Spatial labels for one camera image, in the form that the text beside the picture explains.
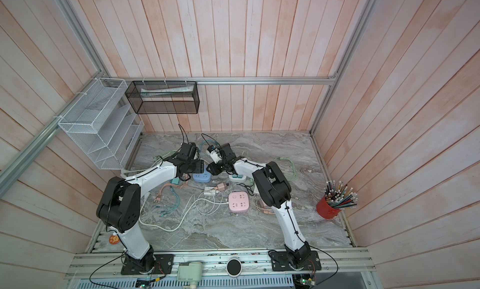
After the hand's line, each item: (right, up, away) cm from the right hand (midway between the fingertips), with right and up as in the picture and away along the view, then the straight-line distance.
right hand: (211, 167), depth 102 cm
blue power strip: (-4, -5, -6) cm, 9 cm away
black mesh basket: (-27, +39, +1) cm, 48 cm away
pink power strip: (+15, -15, -14) cm, 26 cm away
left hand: (-6, 0, -7) cm, 9 cm away
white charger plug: (+2, -12, -11) cm, 16 cm away
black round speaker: (+13, -34, -33) cm, 50 cm away
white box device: (-3, -36, -33) cm, 49 cm away
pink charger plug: (+6, -9, -9) cm, 14 cm away
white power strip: (+14, -5, -6) cm, 16 cm away
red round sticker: (-39, -30, -22) cm, 54 cm away
